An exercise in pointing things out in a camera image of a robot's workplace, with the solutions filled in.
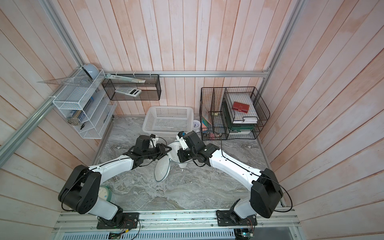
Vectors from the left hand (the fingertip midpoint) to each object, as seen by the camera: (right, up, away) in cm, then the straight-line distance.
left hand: (170, 151), depth 87 cm
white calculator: (-27, +38, +11) cm, 48 cm away
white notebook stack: (+52, +19, +8) cm, 56 cm away
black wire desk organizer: (+41, +24, +6) cm, 48 cm away
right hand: (+5, 0, -7) cm, 8 cm away
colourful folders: (+24, +19, +23) cm, 38 cm away
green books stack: (+43, +14, +12) cm, 47 cm away
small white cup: (+17, +16, +23) cm, 33 cm away
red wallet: (+45, +28, +8) cm, 54 cm away
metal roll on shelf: (-49, +18, -11) cm, 53 cm away
